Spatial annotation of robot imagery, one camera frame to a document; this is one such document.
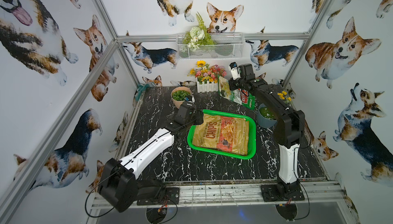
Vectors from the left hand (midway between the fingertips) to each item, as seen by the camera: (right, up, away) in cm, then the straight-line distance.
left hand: (198, 109), depth 82 cm
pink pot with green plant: (-14, +8, +18) cm, 25 cm away
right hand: (+22, +20, +10) cm, 31 cm away
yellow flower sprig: (+50, +8, +10) cm, 52 cm away
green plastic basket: (+29, -18, +1) cm, 34 cm away
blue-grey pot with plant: (+38, -6, +6) cm, 39 cm away
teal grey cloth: (-47, +14, +38) cm, 62 cm away
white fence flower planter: (+5, +21, +24) cm, 33 cm away
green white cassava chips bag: (+25, +8, +14) cm, 30 cm away
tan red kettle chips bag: (+13, -14, +5) cm, 20 cm away
